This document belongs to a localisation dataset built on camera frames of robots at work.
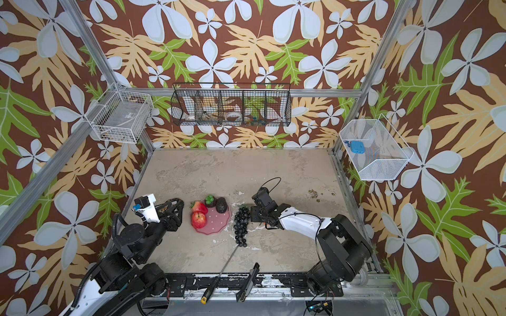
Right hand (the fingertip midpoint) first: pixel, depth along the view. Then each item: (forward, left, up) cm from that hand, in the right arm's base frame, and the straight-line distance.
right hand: (253, 212), depth 90 cm
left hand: (-7, +26, +23) cm, 35 cm away
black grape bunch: (-5, +5, +1) cm, 7 cm away
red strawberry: (+2, +26, +2) cm, 26 cm away
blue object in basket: (+21, -46, +22) cm, 55 cm away
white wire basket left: (+32, +59, +31) cm, 74 cm away
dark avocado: (+3, +15, +2) cm, 15 cm away
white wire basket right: (+13, -54, +26) cm, 61 cm away
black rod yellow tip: (-29, +15, -2) cm, 32 cm away
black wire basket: (+45, +11, +28) cm, 54 cm away
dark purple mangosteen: (+4, +20, +3) cm, 21 cm away
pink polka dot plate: (-3, +17, -3) cm, 18 cm away
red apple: (-5, +24, +3) cm, 25 cm away
